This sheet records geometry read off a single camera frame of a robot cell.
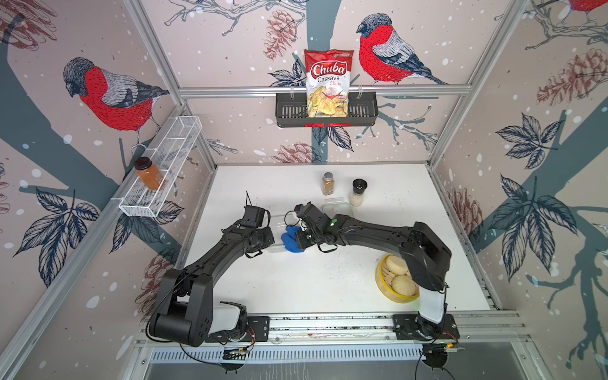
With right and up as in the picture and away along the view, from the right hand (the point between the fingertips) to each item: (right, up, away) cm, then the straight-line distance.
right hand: (295, 240), depth 86 cm
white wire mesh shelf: (-46, +38, +2) cm, 59 cm away
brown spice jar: (+14, +21, +18) cm, 31 cm away
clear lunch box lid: (+16, +11, +18) cm, 27 cm away
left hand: (-9, +2, +4) cm, 10 cm away
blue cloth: (-2, +1, -2) cm, 3 cm away
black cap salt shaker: (+26, +19, +12) cm, 35 cm away
